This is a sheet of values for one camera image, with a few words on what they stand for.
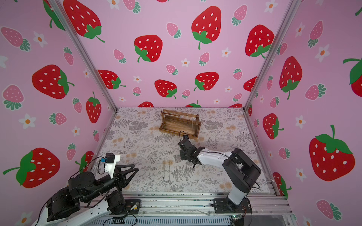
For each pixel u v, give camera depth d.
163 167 0.88
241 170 0.46
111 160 0.53
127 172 0.55
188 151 0.70
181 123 1.11
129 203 0.75
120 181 0.52
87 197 0.47
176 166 0.90
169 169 0.88
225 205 0.73
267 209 0.73
